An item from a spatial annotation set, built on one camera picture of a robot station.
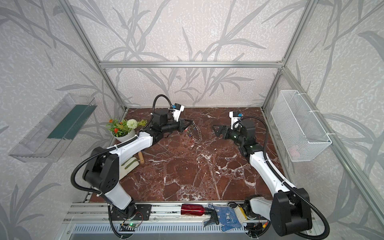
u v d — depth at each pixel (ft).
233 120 2.34
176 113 2.49
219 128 2.28
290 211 1.29
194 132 3.07
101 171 1.51
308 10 2.36
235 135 2.26
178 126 2.48
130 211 2.15
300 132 2.06
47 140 2.08
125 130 3.04
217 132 2.33
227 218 2.33
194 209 2.31
